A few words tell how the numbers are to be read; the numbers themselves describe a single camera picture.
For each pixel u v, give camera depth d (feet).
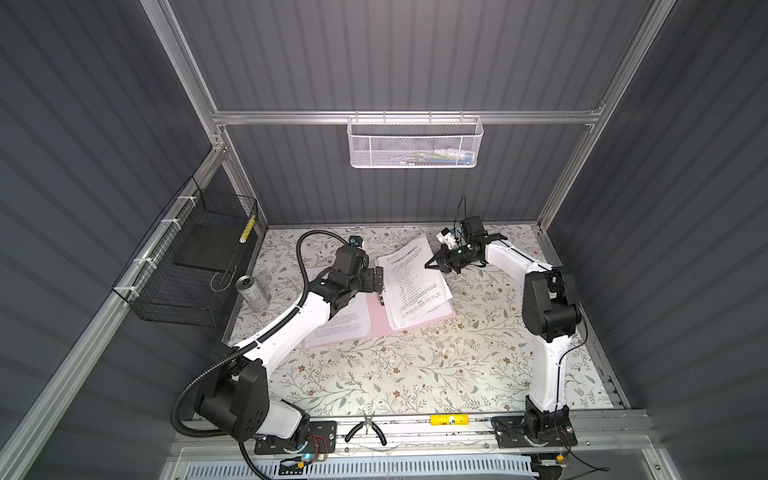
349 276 2.10
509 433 2.41
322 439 2.37
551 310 1.84
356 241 2.46
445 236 3.07
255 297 2.93
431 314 2.94
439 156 3.01
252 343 1.47
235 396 1.37
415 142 4.05
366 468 2.53
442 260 2.84
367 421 2.49
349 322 3.07
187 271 2.40
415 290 3.07
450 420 2.46
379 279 2.53
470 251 2.53
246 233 2.65
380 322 3.07
